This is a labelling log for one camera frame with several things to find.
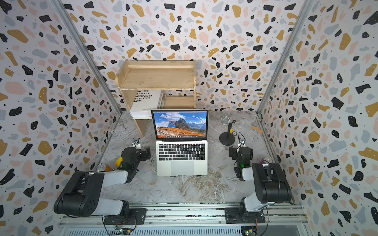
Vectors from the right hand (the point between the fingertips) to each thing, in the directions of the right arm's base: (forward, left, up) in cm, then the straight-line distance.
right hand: (242, 146), depth 94 cm
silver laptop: (-5, +38, +9) cm, 39 cm away
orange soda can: (-19, +80, +7) cm, 82 cm away
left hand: (-3, +63, +3) cm, 63 cm away
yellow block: (-11, +78, -4) cm, 79 cm away
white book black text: (+17, +61, +23) cm, 67 cm away
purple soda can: (-11, -11, +4) cm, 16 cm away
